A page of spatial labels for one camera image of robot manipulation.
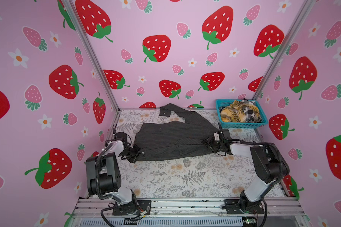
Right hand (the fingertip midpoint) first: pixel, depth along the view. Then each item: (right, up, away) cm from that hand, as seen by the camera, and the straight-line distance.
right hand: (202, 142), depth 95 cm
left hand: (-38, -7, -6) cm, 39 cm away
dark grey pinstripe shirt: (-32, +1, +5) cm, 32 cm away
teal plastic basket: (+20, +12, +8) cm, 25 cm away
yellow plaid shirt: (+28, +22, +11) cm, 37 cm away
